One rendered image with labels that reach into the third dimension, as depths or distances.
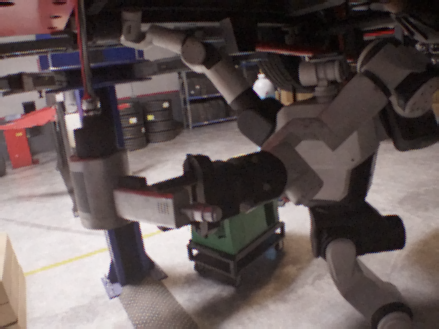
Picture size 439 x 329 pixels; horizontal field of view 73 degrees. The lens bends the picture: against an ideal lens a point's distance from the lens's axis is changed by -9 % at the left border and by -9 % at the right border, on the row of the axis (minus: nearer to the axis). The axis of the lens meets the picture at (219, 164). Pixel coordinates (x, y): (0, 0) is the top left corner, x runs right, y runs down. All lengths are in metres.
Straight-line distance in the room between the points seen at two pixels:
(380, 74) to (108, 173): 0.45
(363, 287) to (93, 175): 0.89
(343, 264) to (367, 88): 0.59
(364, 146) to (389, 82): 0.29
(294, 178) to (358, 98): 0.17
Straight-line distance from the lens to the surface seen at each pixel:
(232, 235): 2.12
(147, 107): 8.28
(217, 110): 10.08
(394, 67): 0.59
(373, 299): 1.17
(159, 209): 0.44
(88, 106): 0.51
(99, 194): 0.49
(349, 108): 0.56
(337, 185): 0.88
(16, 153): 8.50
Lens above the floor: 1.39
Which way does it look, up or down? 15 degrees down
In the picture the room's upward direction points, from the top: 6 degrees counter-clockwise
